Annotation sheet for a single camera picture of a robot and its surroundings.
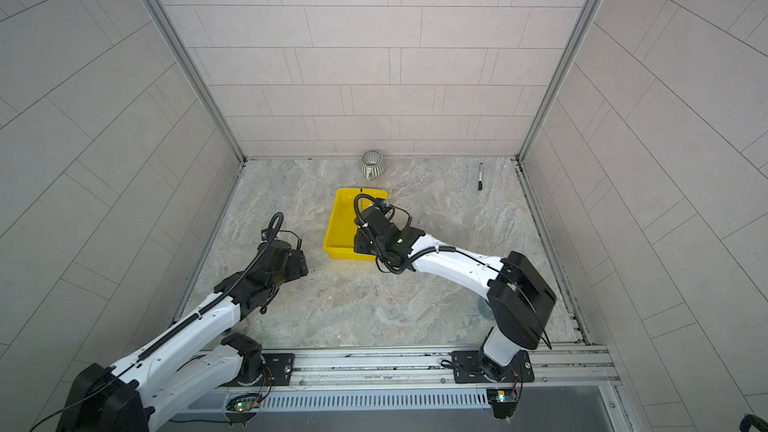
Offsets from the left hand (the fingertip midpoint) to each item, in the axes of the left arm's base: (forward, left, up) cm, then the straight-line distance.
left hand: (303, 256), depth 85 cm
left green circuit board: (-34, +5, -1) cm, 35 cm away
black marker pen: (+31, -57, -5) cm, 65 cm away
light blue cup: (-13, -51, -5) cm, 53 cm away
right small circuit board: (-33, -52, -5) cm, 62 cm away
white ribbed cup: (+34, -18, +1) cm, 39 cm away
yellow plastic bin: (+8, -9, -5) cm, 13 cm away
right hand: (+1, -15, +6) cm, 16 cm away
